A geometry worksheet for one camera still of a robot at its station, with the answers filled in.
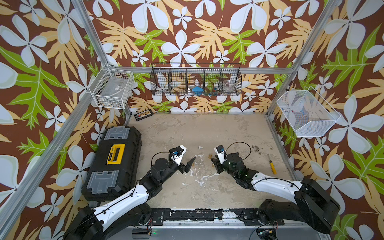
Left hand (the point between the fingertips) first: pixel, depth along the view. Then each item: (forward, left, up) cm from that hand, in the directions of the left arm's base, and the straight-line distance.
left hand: (188, 150), depth 76 cm
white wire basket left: (+34, +46, +13) cm, 58 cm away
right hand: (+2, -14, -11) cm, 18 cm away
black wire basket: (+49, -4, +9) cm, 50 cm away
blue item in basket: (+39, -6, +8) cm, 40 cm away
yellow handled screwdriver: (0, -52, -20) cm, 56 cm away
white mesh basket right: (+20, -67, +7) cm, 70 cm away
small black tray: (+44, +37, -20) cm, 61 cm away
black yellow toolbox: (-10, +37, -3) cm, 38 cm away
